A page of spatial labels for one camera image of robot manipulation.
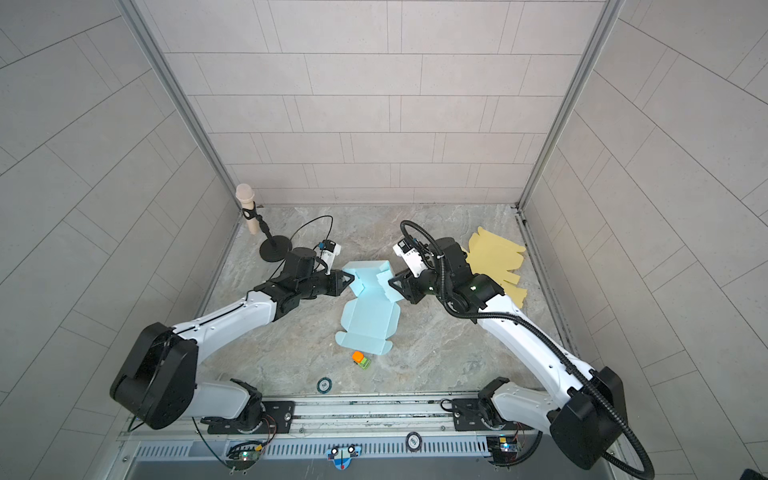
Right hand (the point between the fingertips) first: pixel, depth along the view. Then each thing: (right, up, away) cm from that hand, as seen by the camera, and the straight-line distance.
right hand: (392, 282), depth 73 cm
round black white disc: (+5, -36, -5) cm, 36 cm away
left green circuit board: (-33, -37, -8) cm, 50 cm away
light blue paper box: (-7, -12, +9) cm, 16 cm away
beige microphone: (-42, +23, +11) cm, 49 cm away
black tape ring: (-17, -27, +3) cm, 32 cm away
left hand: (-9, 0, +11) cm, 14 cm away
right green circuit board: (+26, -37, -5) cm, 46 cm away
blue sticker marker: (-11, -37, -7) cm, 39 cm away
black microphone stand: (-41, +7, +30) cm, 52 cm away
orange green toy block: (-8, -21, +5) cm, 24 cm away
